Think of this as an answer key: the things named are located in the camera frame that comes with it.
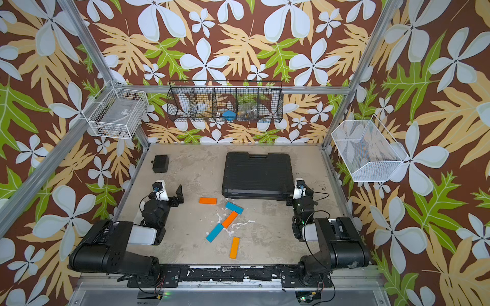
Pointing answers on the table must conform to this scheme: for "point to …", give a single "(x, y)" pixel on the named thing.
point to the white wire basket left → (117, 112)
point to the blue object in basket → (230, 115)
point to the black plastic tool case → (263, 178)
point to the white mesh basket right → (369, 152)
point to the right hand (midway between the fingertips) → (294, 184)
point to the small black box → (161, 163)
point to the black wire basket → (252, 101)
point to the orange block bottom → (235, 247)
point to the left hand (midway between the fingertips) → (171, 184)
